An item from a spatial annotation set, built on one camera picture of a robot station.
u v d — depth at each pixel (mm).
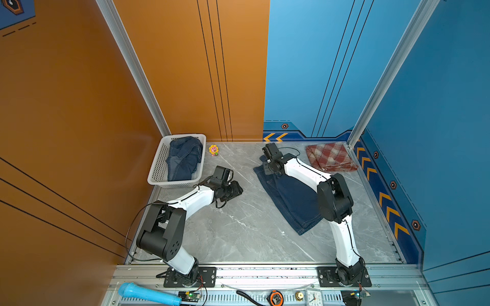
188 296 707
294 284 724
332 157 1091
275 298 668
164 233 451
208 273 745
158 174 990
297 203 907
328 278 725
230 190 806
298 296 667
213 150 1120
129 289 683
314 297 681
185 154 1085
